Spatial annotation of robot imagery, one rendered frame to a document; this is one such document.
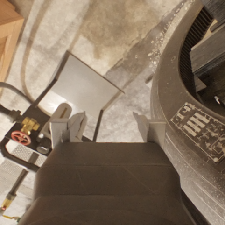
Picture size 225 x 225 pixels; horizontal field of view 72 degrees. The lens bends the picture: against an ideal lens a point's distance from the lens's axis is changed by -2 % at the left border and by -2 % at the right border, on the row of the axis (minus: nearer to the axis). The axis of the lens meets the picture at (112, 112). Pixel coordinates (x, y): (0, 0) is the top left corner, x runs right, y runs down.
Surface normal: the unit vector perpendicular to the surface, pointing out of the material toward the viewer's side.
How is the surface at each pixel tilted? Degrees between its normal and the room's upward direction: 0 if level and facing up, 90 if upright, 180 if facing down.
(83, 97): 0
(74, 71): 0
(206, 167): 88
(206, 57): 90
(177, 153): 84
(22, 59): 0
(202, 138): 90
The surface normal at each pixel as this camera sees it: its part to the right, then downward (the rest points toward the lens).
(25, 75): -0.11, 0.62
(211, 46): -0.79, -0.53
